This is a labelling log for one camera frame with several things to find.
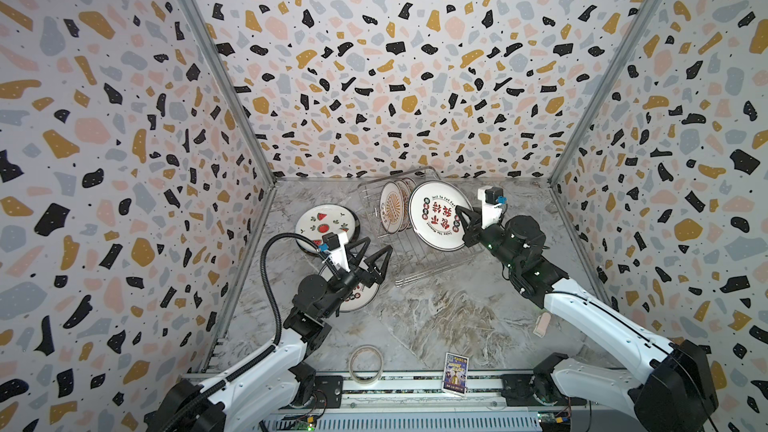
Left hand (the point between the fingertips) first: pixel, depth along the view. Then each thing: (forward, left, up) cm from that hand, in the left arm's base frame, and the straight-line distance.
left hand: (381, 242), depth 70 cm
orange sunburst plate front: (+27, -2, -20) cm, 34 cm away
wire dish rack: (+13, -7, -28) cm, 32 cm away
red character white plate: (+10, -14, -4) cm, 18 cm away
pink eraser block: (-11, -44, -25) cm, 52 cm away
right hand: (+8, -18, +4) cm, 20 cm away
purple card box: (-23, -18, -26) cm, 39 cm away
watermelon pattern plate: (+27, +22, -26) cm, 43 cm away
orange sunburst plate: (-1, +7, -28) cm, 29 cm away
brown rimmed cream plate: (+24, +13, -25) cm, 37 cm away
